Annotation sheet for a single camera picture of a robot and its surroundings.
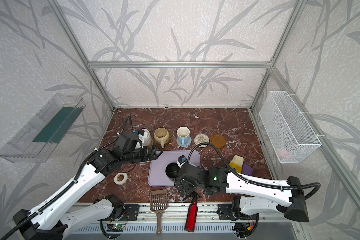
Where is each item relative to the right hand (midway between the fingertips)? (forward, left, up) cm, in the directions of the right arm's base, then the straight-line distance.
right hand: (183, 176), depth 70 cm
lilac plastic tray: (+4, +15, -12) cm, 20 cm away
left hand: (+11, +12, +7) cm, 18 cm away
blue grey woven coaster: (+25, +1, -14) cm, 28 cm away
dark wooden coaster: (+29, -22, -15) cm, 39 cm away
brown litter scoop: (-8, +13, -15) cm, 22 cm away
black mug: (+6, +7, -10) cm, 14 cm away
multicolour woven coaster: (+31, -11, -16) cm, 36 cm away
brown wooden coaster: (+25, +13, -15) cm, 32 cm away
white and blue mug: (+31, +1, -10) cm, 33 cm away
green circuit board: (-19, +33, -16) cm, 42 cm away
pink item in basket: (+10, -49, +5) cm, 50 cm away
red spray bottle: (-15, -4, -11) cm, 18 cm away
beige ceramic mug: (+32, +16, -14) cm, 38 cm away
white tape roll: (+6, +34, -14) cm, 37 cm away
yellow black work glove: (+13, -32, -14) cm, 37 cm away
